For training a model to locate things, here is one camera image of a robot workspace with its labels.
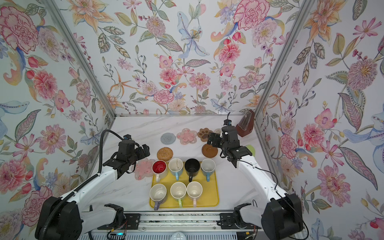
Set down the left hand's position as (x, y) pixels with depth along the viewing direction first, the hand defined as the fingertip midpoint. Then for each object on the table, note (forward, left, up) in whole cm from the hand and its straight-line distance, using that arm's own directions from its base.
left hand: (145, 149), depth 87 cm
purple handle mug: (-21, -8, -11) cm, 25 cm away
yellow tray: (-24, -16, -2) cm, 29 cm away
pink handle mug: (-20, -28, -10) cm, 36 cm away
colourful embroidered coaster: (+24, -47, -13) cm, 54 cm away
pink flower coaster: (+18, -24, -12) cm, 32 cm away
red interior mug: (-7, -7, -10) cm, 14 cm away
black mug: (-8, -27, -5) cm, 29 cm away
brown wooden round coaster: (+6, -39, -12) cm, 41 cm away
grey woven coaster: (+17, -10, -12) cm, 23 cm away
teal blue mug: (-6, -37, -9) cm, 38 cm away
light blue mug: (-6, -17, -9) cm, 20 cm away
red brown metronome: (+20, -64, -3) cm, 67 cm away
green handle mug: (-21, -19, -7) cm, 30 cm away
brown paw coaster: (+20, -36, -12) cm, 43 cm away
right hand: (+3, -40, +8) cm, 41 cm away
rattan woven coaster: (+4, -9, -11) cm, 15 cm away
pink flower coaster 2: (-6, +3, -12) cm, 14 cm away
